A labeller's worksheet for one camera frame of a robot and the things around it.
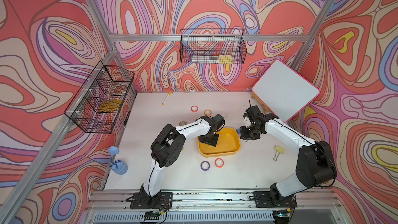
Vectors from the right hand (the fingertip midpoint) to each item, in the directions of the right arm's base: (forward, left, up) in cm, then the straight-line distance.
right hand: (244, 140), depth 87 cm
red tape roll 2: (-10, +15, -7) cm, 19 cm away
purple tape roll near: (-11, +23, -6) cm, 26 cm away
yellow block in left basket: (+7, +67, +26) cm, 72 cm away
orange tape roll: (+26, +19, -6) cm, 32 cm away
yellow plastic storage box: (+1, +8, -5) cm, 9 cm away
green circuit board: (-33, +48, -7) cm, 59 cm away
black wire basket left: (+8, +73, +26) cm, 78 cm away
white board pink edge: (+41, -40, -2) cm, 57 cm away
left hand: (+2, +17, -6) cm, 18 cm away
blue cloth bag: (-13, +66, +2) cm, 68 cm away
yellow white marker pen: (+44, +48, -5) cm, 66 cm away
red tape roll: (+30, +29, -7) cm, 42 cm away
